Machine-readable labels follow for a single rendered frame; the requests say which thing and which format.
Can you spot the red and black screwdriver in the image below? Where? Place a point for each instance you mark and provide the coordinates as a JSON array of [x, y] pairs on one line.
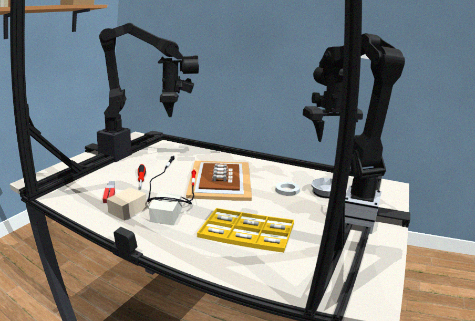
[[141, 174]]

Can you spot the white rectangular block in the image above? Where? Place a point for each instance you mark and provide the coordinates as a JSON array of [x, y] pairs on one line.
[[165, 211]]

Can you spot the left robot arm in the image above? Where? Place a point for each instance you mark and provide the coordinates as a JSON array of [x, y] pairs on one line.
[[117, 98]]

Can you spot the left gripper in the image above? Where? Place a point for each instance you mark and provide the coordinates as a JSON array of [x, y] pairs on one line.
[[168, 99]]

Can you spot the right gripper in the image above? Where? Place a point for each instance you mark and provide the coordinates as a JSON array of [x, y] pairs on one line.
[[333, 101]]

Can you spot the yellow tray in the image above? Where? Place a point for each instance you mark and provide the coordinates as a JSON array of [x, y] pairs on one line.
[[258, 232]]

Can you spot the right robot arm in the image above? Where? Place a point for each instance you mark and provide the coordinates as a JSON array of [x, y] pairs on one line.
[[387, 64]]

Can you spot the beige block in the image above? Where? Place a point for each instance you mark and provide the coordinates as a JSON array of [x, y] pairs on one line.
[[127, 203]]

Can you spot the red-handled pliers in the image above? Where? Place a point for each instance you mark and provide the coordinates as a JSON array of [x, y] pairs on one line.
[[110, 188]]

